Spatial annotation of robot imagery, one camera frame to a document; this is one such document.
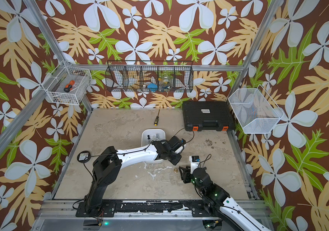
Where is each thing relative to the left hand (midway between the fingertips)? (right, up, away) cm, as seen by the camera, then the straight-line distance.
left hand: (180, 156), depth 87 cm
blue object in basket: (-18, +45, +7) cm, 49 cm away
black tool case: (+30, +26, +22) cm, 46 cm away
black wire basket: (-20, +53, +10) cm, 58 cm away
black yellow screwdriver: (-16, +23, +24) cm, 37 cm away
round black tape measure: (-62, -1, +4) cm, 62 cm away
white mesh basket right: (+43, +28, -5) cm, 52 cm away
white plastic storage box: (-18, +14, +15) cm, 27 cm away
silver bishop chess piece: (-15, +11, +14) cm, 23 cm away
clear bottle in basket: (-9, +48, +6) cm, 49 cm away
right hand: (0, -5, -6) cm, 8 cm away
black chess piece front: (-20, +8, +11) cm, 24 cm away
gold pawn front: (-3, -8, -1) cm, 9 cm away
